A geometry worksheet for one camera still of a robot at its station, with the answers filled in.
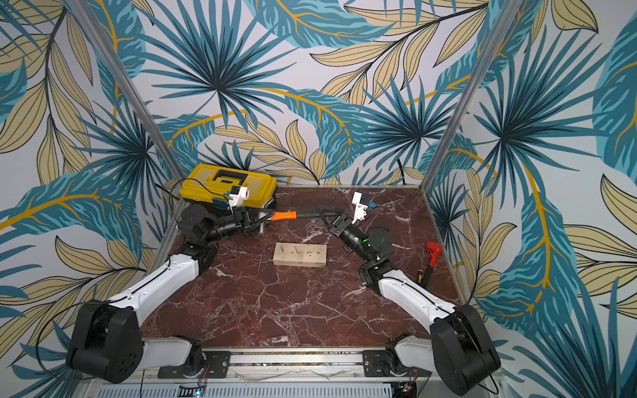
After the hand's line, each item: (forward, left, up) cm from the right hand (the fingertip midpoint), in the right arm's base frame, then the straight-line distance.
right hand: (317, 209), depth 67 cm
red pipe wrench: (+2, -45, -33) cm, 56 cm away
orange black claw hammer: (-1, +9, -1) cm, 9 cm away
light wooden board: (+3, +6, -30) cm, 31 cm away
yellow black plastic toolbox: (+29, +44, -17) cm, 55 cm away
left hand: (-1, +12, -2) cm, 12 cm away
